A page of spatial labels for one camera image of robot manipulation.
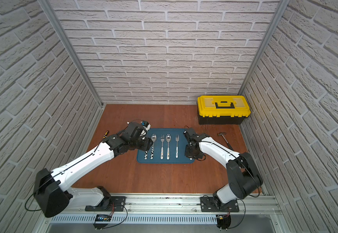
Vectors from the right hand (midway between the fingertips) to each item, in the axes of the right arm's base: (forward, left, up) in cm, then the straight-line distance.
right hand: (192, 155), depth 87 cm
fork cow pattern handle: (+3, +29, -2) cm, 29 cm away
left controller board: (-30, +50, -7) cm, 59 cm away
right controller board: (-34, -11, -5) cm, 36 cm away
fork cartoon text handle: (+6, +19, -3) cm, 20 cm away
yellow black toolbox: (+25, -23, +13) cm, 36 cm away
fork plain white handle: (+5, +9, -3) cm, 11 cm away
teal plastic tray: (+11, +5, -4) cm, 13 cm away
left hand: (+7, +26, +13) cm, 30 cm away
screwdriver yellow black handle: (+20, +59, -3) cm, 63 cm away
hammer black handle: (+16, -24, -3) cm, 29 cm away
